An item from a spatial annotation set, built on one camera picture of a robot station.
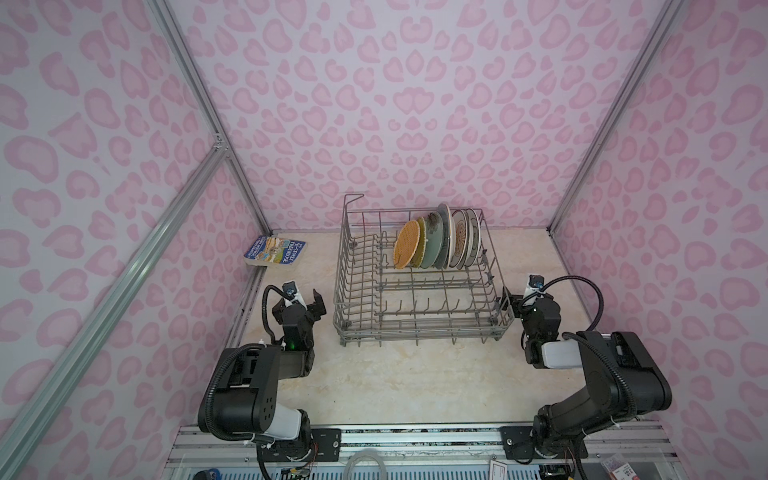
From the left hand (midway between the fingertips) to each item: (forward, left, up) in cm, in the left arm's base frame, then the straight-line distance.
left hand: (301, 290), depth 90 cm
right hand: (+1, -67, -1) cm, 67 cm away
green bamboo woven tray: (+13, -37, +5) cm, 40 cm away
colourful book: (+23, +17, -8) cm, 30 cm away
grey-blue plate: (+20, -44, +11) cm, 50 cm away
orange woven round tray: (+21, -33, -4) cm, 39 cm away
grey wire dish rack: (-1, -23, -8) cm, 24 cm away
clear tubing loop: (-40, -20, -13) cm, 46 cm away
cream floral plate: (+13, -53, +7) cm, 55 cm away
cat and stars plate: (+11, -46, +6) cm, 48 cm away
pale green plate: (+16, -41, +3) cm, 45 cm away
